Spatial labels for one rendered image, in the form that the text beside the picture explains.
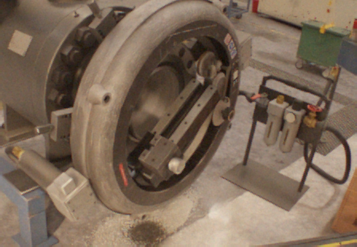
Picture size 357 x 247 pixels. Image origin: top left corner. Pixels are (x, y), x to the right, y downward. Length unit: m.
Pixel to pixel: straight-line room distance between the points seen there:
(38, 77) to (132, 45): 0.44
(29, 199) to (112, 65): 0.65
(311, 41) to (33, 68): 3.57
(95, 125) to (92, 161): 0.11
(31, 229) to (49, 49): 0.67
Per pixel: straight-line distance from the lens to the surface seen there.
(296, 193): 2.13
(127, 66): 0.98
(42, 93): 1.31
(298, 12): 7.46
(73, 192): 1.06
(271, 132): 1.99
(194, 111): 1.27
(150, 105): 1.48
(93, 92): 0.96
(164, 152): 1.13
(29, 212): 1.46
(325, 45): 4.44
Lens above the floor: 1.12
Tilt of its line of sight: 25 degrees down
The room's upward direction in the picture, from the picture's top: 8 degrees clockwise
